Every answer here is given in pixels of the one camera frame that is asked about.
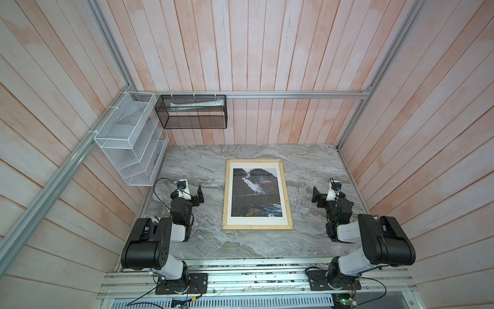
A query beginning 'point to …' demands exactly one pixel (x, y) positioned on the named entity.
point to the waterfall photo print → (256, 193)
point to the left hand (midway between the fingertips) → (191, 188)
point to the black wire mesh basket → (192, 111)
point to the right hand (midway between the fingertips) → (325, 186)
